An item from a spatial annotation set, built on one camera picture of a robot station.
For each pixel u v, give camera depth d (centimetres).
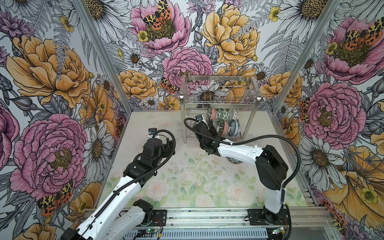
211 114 105
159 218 75
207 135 60
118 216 45
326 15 74
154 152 56
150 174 51
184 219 76
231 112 111
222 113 111
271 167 49
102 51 87
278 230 72
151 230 71
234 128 97
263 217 67
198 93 115
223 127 97
